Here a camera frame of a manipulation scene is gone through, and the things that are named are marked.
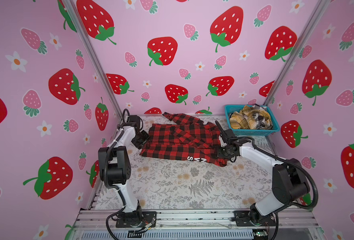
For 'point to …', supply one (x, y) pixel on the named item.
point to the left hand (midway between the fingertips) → (148, 141)
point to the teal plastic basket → (230, 109)
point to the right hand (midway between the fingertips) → (218, 152)
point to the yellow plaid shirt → (250, 119)
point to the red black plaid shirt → (184, 138)
